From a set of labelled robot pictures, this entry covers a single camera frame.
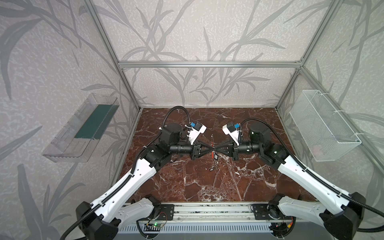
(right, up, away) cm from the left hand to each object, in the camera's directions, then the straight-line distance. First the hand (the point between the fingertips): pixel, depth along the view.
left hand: (212, 147), depth 62 cm
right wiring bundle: (+34, -42, +10) cm, 56 cm away
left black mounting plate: (-22, -35, +11) cm, 43 cm away
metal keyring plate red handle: (+1, -4, +2) cm, 5 cm away
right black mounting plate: (+25, -34, +11) cm, 44 cm away
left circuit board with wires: (-29, -41, +10) cm, 51 cm away
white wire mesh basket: (+49, +6, +2) cm, 49 cm away
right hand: (+1, +1, +2) cm, 2 cm away
